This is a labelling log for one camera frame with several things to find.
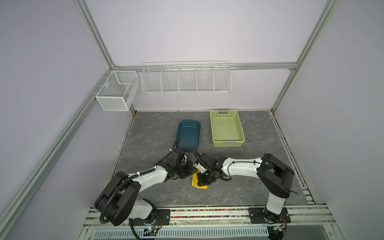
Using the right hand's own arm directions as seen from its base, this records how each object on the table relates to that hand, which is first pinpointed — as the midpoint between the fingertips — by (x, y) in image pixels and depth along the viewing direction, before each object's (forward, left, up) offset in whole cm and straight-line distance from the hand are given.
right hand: (197, 186), depth 84 cm
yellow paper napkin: (+2, +2, +3) cm, 4 cm away
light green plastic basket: (+40, -21, +1) cm, 45 cm away
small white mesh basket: (+51, +51, +28) cm, 78 cm away
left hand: (+6, 0, +5) cm, 8 cm away
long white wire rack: (+61, +7, +31) cm, 69 cm away
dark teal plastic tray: (+40, +7, -3) cm, 41 cm away
